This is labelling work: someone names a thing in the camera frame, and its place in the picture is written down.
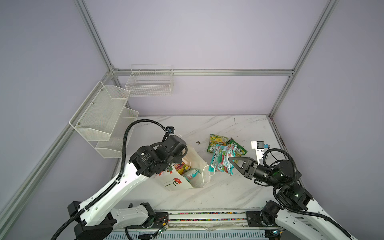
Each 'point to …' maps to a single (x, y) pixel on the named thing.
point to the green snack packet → (239, 151)
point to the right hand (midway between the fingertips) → (228, 161)
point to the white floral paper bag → (171, 179)
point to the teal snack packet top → (189, 174)
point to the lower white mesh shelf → (113, 148)
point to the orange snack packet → (181, 167)
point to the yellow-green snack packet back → (216, 139)
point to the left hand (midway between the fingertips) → (174, 151)
